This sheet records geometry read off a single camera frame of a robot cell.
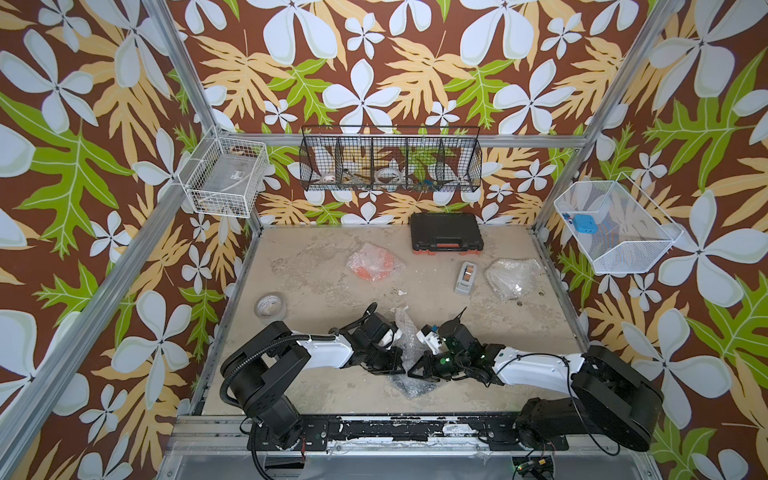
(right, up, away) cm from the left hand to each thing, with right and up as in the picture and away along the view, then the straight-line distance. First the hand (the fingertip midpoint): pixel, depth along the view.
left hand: (406, 370), depth 85 cm
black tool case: (+13, +42, +30) cm, 53 cm away
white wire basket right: (+59, +41, -3) cm, 72 cm away
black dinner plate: (+1, -2, -5) cm, 6 cm away
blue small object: (+53, +42, +1) cm, 68 cm away
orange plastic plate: (-10, +30, +19) cm, 37 cm away
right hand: (-1, +1, -6) cm, 6 cm away
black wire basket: (-6, +66, +13) cm, 67 cm away
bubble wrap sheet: (+37, +26, +16) cm, 48 cm away
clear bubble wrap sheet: (-1, +30, +20) cm, 36 cm away
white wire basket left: (-53, +57, +1) cm, 78 cm away
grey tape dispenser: (+22, +25, +17) cm, 37 cm away
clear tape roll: (-44, +16, +12) cm, 48 cm away
